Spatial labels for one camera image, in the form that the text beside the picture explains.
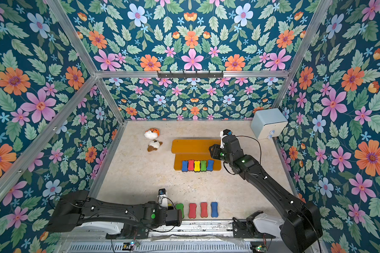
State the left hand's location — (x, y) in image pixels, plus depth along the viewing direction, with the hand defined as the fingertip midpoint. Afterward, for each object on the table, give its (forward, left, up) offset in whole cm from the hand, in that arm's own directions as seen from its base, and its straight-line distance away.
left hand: (175, 217), depth 77 cm
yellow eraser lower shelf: (+26, -13, +2) cm, 29 cm away
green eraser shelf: (+26, -16, +2) cm, 31 cm away
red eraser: (+1, -9, -2) cm, 9 cm away
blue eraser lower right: (+26, -21, +2) cm, 33 cm away
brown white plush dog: (+45, +15, +1) cm, 47 cm away
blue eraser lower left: (+27, -5, +2) cm, 27 cm away
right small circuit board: (-16, -39, 0) cm, 42 cm away
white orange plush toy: (+51, +16, +6) cm, 54 cm away
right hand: (+27, -20, +21) cm, 39 cm away
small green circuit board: (-10, +22, -2) cm, 25 cm away
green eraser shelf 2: (+5, -3, 0) cm, 5 cm away
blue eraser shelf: (+2, -20, +1) cm, 20 cm away
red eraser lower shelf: (+27, -9, +2) cm, 29 cm away
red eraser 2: (+3, -15, 0) cm, 15 cm away
